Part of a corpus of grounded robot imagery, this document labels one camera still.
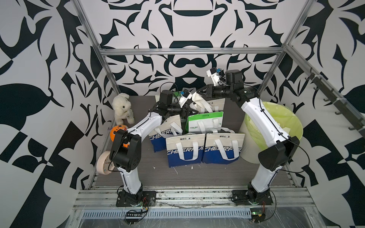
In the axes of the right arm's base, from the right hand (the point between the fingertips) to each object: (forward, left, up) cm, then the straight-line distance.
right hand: (197, 89), depth 73 cm
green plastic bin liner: (-11, -48, -14) cm, 51 cm away
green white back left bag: (-3, +11, -1) cm, 11 cm away
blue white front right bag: (-22, -12, -18) cm, 31 cm away
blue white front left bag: (-23, +7, -21) cm, 32 cm away
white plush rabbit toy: (+5, +45, -18) cm, 49 cm away
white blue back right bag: (+2, -12, -14) cm, 19 cm away
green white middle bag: (-10, -5, -15) cm, 19 cm away
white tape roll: (-28, +51, -24) cm, 63 cm away
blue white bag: (-11, +15, -17) cm, 25 cm away
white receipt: (-1, 0, -5) cm, 5 cm away
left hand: (0, 0, -13) cm, 13 cm away
